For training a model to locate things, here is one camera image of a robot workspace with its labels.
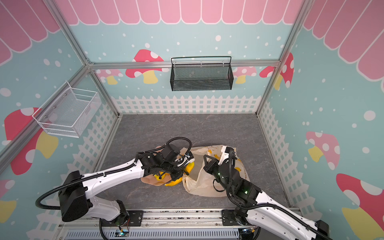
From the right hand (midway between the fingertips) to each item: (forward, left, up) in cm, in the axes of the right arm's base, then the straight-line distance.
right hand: (201, 156), depth 70 cm
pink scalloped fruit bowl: (-4, +28, -19) cm, 34 cm away
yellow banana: (-3, +6, -7) cm, 10 cm away
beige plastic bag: (-11, +2, -3) cm, 11 cm away
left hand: (-4, +9, -12) cm, 15 cm away
